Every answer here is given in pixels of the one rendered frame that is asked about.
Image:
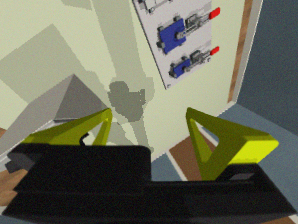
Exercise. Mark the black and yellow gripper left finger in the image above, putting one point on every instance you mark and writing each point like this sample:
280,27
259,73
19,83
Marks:
69,133

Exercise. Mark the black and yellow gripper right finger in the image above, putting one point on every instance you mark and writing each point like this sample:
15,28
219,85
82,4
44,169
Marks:
238,144

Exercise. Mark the red-handled toggle clamp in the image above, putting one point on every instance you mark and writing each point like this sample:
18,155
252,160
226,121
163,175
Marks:
194,19

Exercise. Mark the blue rectangular block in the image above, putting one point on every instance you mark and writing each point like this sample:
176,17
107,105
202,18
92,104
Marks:
178,69
167,35

